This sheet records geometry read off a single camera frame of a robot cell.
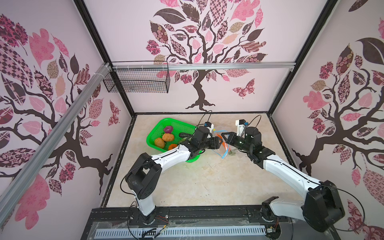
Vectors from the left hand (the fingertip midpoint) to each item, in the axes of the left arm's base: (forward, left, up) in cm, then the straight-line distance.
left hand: (219, 142), depth 85 cm
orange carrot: (-3, -1, +4) cm, 5 cm away
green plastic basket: (+15, +40, -9) cm, 44 cm away
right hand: (+1, -1, +8) cm, 8 cm away
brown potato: (+11, +33, -11) cm, 37 cm away
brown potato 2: (+7, +38, -11) cm, 40 cm away
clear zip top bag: (-8, -2, +5) cm, 9 cm away
